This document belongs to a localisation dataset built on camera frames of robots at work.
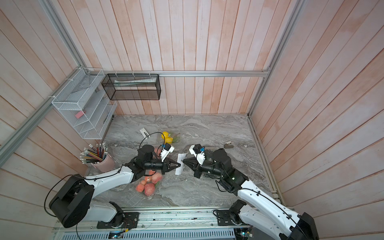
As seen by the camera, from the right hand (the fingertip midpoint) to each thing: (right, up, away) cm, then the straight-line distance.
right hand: (184, 160), depth 70 cm
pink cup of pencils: (-52, 0, +16) cm, 54 cm away
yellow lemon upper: (-15, +11, +32) cm, 37 cm away
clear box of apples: (-19, -16, +13) cm, 28 cm away
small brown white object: (+29, +4, +31) cm, 43 cm away
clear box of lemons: (-11, +10, +34) cm, 37 cm away
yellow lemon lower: (-12, +7, +31) cm, 34 cm away
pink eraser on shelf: (-60, +23, +12) cm, 65 cm away
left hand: (-3, -5, +8) cm, 10 cm away
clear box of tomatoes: (-14, +4, +3) cm, 15 cm away
